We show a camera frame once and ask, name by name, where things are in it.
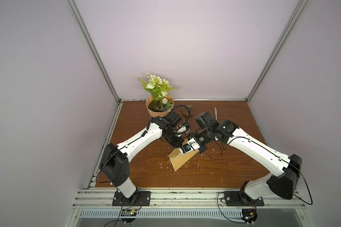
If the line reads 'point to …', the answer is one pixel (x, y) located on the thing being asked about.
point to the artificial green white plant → (159, 88)
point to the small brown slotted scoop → (185, 111)
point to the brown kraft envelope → (178, 159)
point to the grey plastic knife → (215, 110)
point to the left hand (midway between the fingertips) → (183, 145)
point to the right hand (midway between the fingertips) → (183, 139)
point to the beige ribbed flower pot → (157, 108)
